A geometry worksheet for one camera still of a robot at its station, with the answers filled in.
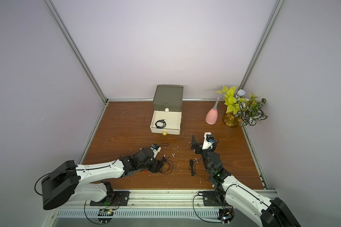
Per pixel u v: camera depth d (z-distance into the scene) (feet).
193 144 2.34
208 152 2.20
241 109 2.66
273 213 1.46
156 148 2.49
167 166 2.76
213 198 2.39
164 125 3.11
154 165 2.43
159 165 2.44
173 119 3.19
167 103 2.99
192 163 2.79
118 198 2.38
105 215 2.37
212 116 3.26
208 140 2.15
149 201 2.39
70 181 1.38
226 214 2.28
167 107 3.00
